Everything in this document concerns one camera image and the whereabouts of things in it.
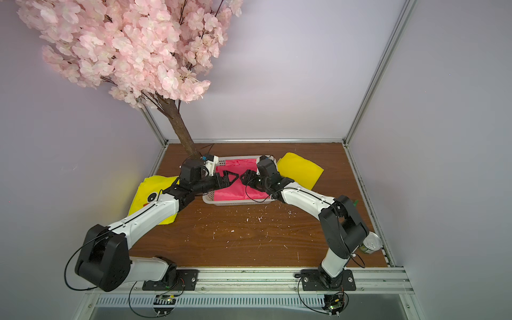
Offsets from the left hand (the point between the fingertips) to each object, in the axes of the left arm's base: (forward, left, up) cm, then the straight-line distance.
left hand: (235, 177), depth 81 cm
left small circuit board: (-42, +25, -24) cm, 54 cm away
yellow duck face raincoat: (+3, +46, -18) cm, 50 cm away
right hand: (+3, -3, -3) cm, 6 cm away
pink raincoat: (-2, -1, -8) cm, 8 cm away
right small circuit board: (-40, -38, -21) cm, 59 cm away
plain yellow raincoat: (+20, -32, -21) cm, 44 cm away
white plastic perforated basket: (-3, +13, -11) cm, 17 cm away
